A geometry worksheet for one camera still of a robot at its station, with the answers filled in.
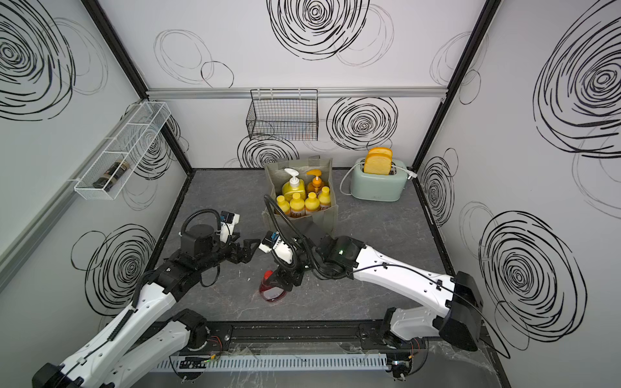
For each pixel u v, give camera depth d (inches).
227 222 25.8
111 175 26.2
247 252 26.8
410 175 38.2
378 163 38.1
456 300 15.5
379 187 41.1
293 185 33.4
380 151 37.9
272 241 22.7
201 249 22.2
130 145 29.1
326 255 20.6
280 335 29.6
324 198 33.3
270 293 29.1
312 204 32.5
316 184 34.3
